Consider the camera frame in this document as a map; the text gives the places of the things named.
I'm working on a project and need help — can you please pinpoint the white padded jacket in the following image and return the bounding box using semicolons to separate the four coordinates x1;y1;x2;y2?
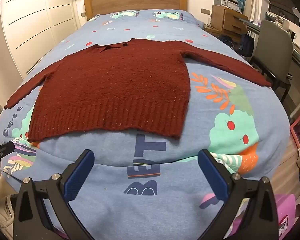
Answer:
0;193;23;228

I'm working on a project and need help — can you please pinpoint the wooden headboard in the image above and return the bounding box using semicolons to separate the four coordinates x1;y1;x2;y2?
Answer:
84;0;188;21

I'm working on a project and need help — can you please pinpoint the white wardrobe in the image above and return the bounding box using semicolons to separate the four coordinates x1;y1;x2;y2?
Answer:
0;0;85;81

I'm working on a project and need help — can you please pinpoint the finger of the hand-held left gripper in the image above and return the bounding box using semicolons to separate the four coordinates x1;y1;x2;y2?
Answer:
0;141;15;158

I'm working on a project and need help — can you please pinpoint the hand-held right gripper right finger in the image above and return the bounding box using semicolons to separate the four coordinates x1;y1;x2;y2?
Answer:
198;149;281;240

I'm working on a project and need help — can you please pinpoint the dark red knit sweater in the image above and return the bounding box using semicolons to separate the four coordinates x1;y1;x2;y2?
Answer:
4;38;272;142

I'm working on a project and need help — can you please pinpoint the blue printed blanket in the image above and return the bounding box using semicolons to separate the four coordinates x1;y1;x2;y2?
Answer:
0;9;290;240

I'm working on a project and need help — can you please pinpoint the wooden nightstand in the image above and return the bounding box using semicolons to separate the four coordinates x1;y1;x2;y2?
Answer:
211;4;248;37

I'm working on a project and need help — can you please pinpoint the white printer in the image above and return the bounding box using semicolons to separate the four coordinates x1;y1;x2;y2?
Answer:
213;0;243;12

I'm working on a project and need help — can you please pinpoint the white desk lamp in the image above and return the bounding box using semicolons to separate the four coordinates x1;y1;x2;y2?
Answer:
292;7;300;28

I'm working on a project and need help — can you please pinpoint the dark blue bag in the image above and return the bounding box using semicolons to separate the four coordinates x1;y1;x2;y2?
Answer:
236;33;255;58

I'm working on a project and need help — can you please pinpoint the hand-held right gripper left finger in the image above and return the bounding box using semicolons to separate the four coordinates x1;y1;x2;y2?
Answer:
12;149;95;240

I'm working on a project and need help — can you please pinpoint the grey chair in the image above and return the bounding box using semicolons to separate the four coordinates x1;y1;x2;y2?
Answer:
250;20;294;101

